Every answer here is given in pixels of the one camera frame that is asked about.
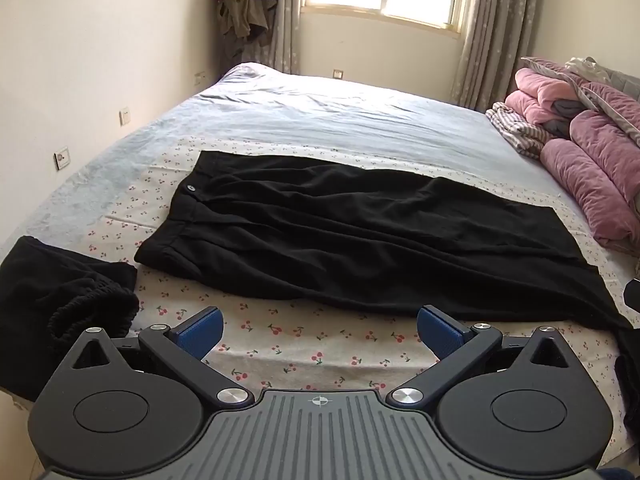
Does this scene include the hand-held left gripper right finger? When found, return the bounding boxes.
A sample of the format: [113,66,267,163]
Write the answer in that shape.
[387,304,571,408]

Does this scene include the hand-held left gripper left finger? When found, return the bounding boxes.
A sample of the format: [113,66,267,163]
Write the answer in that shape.
[69,306,254,408]

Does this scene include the black pants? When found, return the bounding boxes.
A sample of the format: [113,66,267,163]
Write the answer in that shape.
[134,150,632,331]

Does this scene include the dark cloth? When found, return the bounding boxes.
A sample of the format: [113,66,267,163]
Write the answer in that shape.
[617,327,640,442]

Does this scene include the cherry print bed sheet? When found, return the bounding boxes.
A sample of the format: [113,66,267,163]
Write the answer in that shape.
[85,136,640,466]

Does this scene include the mauve quilt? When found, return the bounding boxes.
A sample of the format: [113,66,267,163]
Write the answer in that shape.
[520,56,640,247]

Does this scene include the black elastic-waist garment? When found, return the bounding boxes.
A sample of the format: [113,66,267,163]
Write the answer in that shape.
[0,235,140,403]

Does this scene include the grey folded cloth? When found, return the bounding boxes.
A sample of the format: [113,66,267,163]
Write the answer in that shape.
[542,99,587,140]

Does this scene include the striped cloth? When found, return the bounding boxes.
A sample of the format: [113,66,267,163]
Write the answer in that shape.
[485,101,555,161]

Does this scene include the grey quilted blanket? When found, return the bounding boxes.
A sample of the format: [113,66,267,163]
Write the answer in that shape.
[595,66,640,106]

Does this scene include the light pink fleece blanket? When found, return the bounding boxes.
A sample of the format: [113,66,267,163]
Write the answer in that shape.
[504,67,588,127]

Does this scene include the white cloth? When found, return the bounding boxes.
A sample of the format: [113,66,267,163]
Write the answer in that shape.
[565,56,612,83]

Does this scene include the blue-grey bed sheet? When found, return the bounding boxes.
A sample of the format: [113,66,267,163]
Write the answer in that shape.
[0,62,566,266]

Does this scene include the grey patterned curtain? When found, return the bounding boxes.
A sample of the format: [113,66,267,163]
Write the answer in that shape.
[271,0,307,75]
[450,0,545,112]

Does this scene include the khaki hanging jacket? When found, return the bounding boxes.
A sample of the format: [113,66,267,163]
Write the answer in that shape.
[217,0,275,42]

